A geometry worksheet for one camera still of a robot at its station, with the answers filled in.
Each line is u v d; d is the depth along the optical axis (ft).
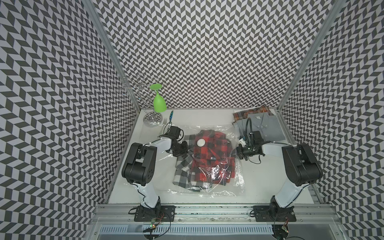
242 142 2.94
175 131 2.60
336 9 2.19
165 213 2.37
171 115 3.75
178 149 2.72
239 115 3.63
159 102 3.05
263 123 3.27
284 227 2.27
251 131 2.65
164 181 2.79
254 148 2.41
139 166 1.61
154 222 2.20
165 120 3.67
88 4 2.28
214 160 2.79
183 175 2.75
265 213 2.42
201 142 2.98
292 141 3.44
